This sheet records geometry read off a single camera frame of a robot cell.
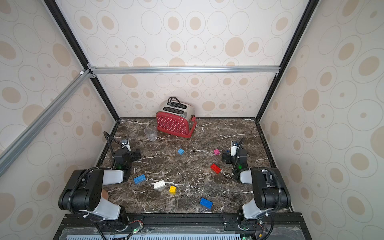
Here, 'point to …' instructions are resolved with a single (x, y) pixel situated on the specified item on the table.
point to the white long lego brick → (159, 184)
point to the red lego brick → (215, 169)
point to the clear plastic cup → (151, 131)
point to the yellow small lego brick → (172, 190)
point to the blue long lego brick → (140, 178)
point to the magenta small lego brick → (216, 152)
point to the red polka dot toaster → (176, 118)
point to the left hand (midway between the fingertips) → (133, 146)
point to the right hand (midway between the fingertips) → (237, 150)
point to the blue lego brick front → (206, 203)
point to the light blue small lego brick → (181, 151)
